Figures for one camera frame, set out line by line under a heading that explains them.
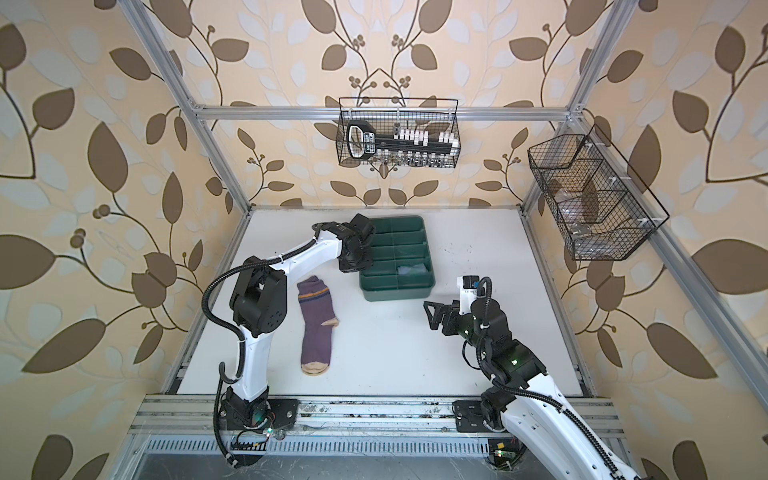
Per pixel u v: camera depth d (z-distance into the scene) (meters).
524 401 0.51
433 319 0.68
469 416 0.73
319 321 0.89
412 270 0.97
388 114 0.91
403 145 0.83
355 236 0.74
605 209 0.72
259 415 0.70
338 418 0.75
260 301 0.54
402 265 0.97
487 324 0.54
